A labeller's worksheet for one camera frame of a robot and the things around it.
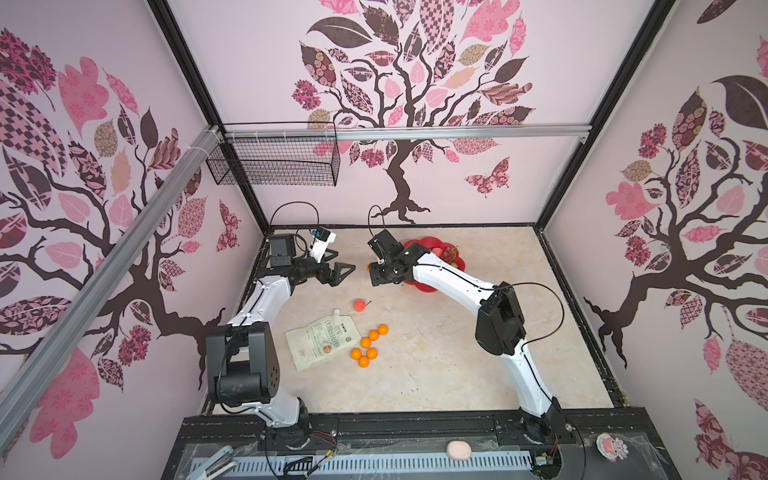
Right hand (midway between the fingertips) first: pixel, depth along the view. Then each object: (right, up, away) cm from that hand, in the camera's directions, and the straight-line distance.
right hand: (376, 270), depth 92 cm
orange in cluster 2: (-3, -22, -5) cm, 22 cm away
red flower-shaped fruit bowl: (+21, +9, +19) cm, 29 cm away
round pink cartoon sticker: (+56, -41, -24) cm, 73 cm away
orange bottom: (-4, -26, -8) cm, 28 cm away
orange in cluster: (-1, -20, -3) cm, 20 cm away
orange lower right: (-1, -24, -6) cm, 25 cm away
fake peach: (+22, +6, +14) cm, 27 cm away
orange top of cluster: (+2, -18, -2) cm, 18 cm away
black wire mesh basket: (-32, +38, +3) cm, 50 cm away
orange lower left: (-6, -24, -7) cm, 26 cm away
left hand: (-9, +3, -6) cm, 11 cm away
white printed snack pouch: (-17, -21, -2) cm, 27 cm away
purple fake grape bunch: (+26, +5, +12) cm, 29 cm away
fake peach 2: (-5, -12, +3) cm, 13 cm away
